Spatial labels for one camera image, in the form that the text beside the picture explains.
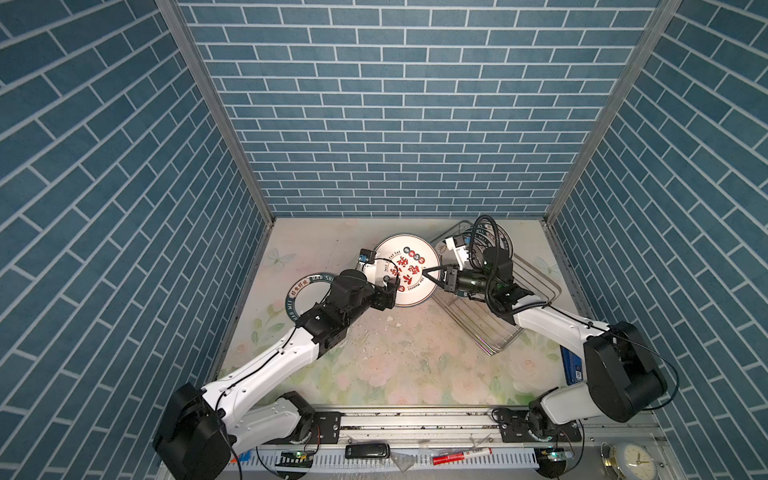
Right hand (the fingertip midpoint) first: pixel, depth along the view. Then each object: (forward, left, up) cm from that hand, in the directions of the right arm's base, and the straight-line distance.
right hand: (422, 270), depth 79 cm
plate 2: (+19, -20, -5) cm, 29 cm away
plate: (+3, +5, +2) cm, 6 cm away
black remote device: (-38, +11, -25) cm, 47 cm away
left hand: (-3, +9, -1) cm, 9 cm away
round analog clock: (-36, -51, -19) cm, 65 cm away
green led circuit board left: (-41, +29, -24) cm, 56 cm away
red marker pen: (-38, -10, -21) cm, 45 cm away
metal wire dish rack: (-6, -22, +5) cm, 23 cm away
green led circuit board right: (-37, -34, -24) cm, 55 cm away
